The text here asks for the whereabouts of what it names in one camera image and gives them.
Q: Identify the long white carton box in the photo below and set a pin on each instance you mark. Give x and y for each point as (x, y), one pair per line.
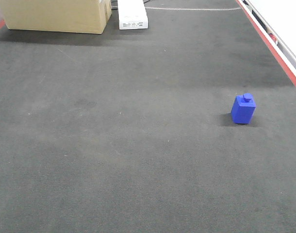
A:
(132, 14)

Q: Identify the long dark grey belt conveyor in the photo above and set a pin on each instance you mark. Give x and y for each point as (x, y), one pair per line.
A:
(114, 121)

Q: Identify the small blue block with knob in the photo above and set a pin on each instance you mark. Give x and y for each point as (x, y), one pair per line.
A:
(242, 111)

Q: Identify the large brown cardboard box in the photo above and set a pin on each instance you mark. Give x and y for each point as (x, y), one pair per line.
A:
(53, 14)

